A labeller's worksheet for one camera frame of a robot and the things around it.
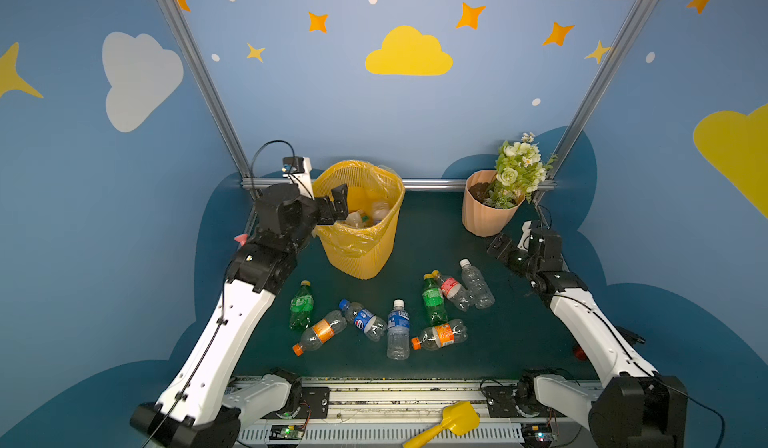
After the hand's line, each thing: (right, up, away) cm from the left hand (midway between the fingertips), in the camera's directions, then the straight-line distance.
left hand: (330, 186), depth 66 cm
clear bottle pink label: (+34, -30, +29) cm, 54 cm away
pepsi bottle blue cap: (+8, -38, +21) cm, 44 cm away
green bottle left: (-13, -33, +22) cm, 42 cm away
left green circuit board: (-12, -59, +5) cm, 60 cm away
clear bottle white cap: (+40, -26, +26) cm, 54 cm away
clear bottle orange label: (+28, -39, +15) cm, 50 cm away
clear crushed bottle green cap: (+3, -7, +32) cm, 33 cm away
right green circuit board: (+50, -60, +6) cm, 78 cm away
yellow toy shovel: (+30, -56, +6) cm, 64 cm away
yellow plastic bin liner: (+9, 0, +29) cm, 31 cm away
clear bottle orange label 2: (-6, -39, +16) cm, 42 cm away
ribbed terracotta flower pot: (+44, -7, +36) cm, 57 cm away
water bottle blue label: (+11, -5, +23) cm, 26 cm away
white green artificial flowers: (+54, +7, +25) cm, 60 cm away
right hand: (+45, -14, +18) cm, 50 cm away
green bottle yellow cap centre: (+26, -31, +22) cm, 46 cm away
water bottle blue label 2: (+16, -38, +15) cm, 44 cm away
